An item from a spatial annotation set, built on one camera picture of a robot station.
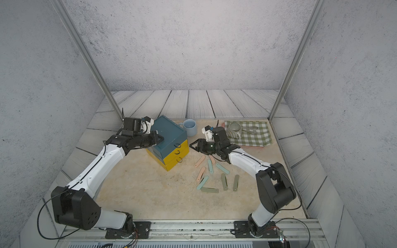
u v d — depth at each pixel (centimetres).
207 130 80
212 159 97
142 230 73
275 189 45
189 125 111
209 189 87
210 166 95
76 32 78
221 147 68
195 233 73
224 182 89
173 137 84
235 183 89
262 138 108
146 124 67
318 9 71
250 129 114
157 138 72
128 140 58
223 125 118
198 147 76
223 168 94
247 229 72
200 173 91
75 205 40
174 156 89
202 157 99
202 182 88
